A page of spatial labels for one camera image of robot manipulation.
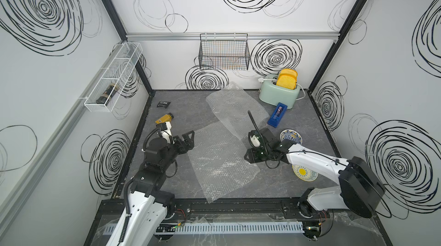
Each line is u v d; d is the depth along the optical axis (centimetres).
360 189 42
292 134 95
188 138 65
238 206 77
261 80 105
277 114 101
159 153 51
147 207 48
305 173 83
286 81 97
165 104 111
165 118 102
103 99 67
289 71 101
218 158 89
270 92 105
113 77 72
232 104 112
